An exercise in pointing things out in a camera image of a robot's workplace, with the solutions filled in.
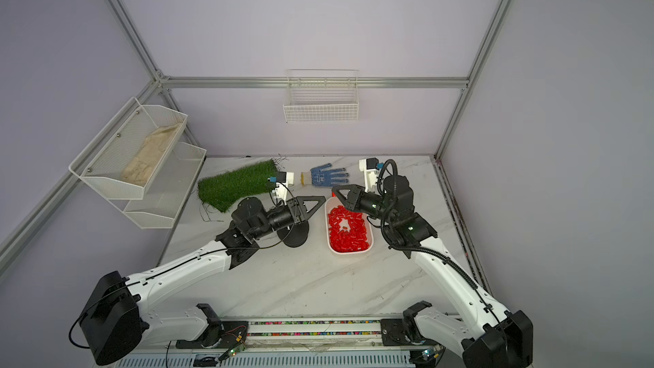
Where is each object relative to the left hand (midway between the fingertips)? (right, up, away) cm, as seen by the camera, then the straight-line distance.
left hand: (324, 203), depth 68 cm
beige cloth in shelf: (-56, +11, +9) cm, 58 cm away
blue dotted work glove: (-4, +8, +45) cm, 45 cm away
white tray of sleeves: (+8, -13, +27) cm, 31 cm away
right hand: (+3, +3, +2) cm, 5 cm away
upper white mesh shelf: (-63, +15, +12) cm, 66 cm away
